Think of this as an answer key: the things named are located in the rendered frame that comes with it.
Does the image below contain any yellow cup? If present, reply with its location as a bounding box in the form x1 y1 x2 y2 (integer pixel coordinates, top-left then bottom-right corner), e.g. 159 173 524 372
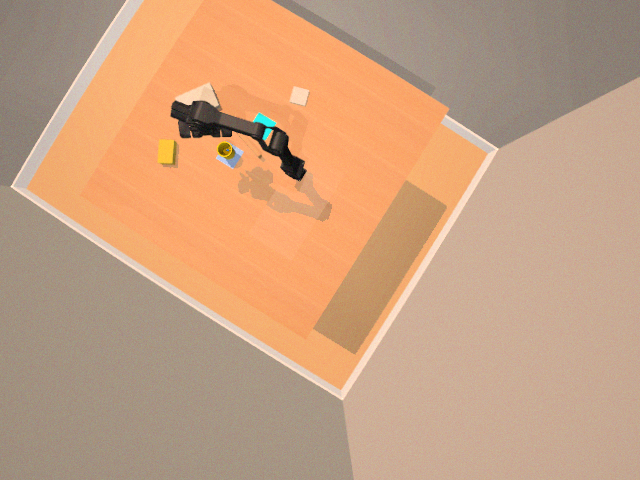
217 141 235 160

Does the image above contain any tan rectangular bar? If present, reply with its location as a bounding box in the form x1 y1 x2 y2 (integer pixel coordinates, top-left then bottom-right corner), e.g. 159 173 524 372
236 132 262 159

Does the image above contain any yellow rectangular block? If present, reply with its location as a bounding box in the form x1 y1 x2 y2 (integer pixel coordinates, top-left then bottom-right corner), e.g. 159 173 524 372
157 139 177 165

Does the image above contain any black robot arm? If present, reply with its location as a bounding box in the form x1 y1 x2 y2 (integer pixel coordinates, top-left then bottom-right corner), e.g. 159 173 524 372
170 100 307 181

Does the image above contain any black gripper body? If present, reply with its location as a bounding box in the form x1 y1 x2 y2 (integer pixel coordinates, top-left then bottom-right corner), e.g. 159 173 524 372
178 120 232 139

